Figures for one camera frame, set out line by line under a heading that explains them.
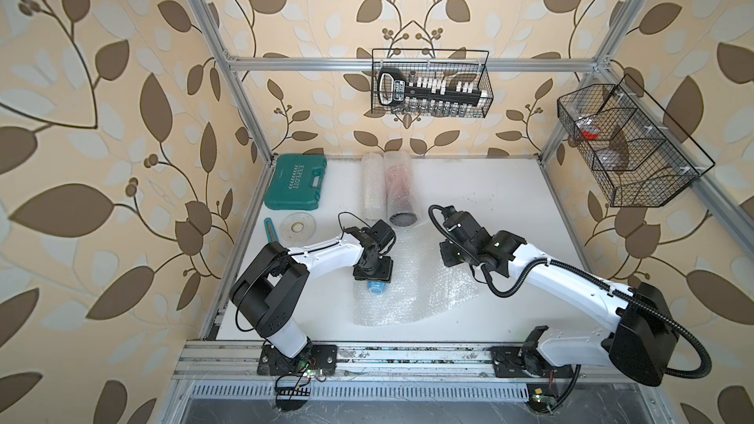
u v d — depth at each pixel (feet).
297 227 3.29
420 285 2.78
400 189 3.24
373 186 3.33
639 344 1.29
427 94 2.73
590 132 2.65
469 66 2.98
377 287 2.70
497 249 1.86
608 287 1.44
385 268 2.58
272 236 3.23
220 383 2.37
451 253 2.40
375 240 2.19
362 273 2.54
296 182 3.53
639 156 2.40
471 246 1.96
